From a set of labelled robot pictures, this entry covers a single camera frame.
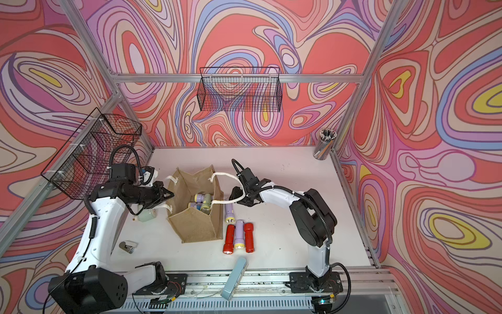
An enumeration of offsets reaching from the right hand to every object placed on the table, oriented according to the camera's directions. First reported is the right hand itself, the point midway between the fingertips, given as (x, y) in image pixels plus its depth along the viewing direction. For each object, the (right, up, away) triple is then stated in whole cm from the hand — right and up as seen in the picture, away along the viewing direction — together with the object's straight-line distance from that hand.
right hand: (234, 204), depth 90 cm
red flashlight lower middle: (+7, -9, -5) cm, 13 cm away
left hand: (-22, +7, -15) cm, 28 cm away
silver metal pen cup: (+48, +29, +17) cm, 58 cm away
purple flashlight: (-17, +3, +3) cm, 17 cm away
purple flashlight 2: (-2, -4, -1) cm, 5 cm away
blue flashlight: (-15, 0, -4) cm, 16 cm away
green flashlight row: (-12, +1, -8) cm, 14 cm away
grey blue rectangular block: (+2, -24, -18) cm, 30 cm away
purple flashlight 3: (+3, -13, -9) cm, 16 cm away
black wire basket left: (-55, +27, -11) cm, 62 cm away
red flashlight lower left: (-2, -16, -10) cm, 19 cm away
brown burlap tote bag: (-18, 0, -2) cm, 18 cm away
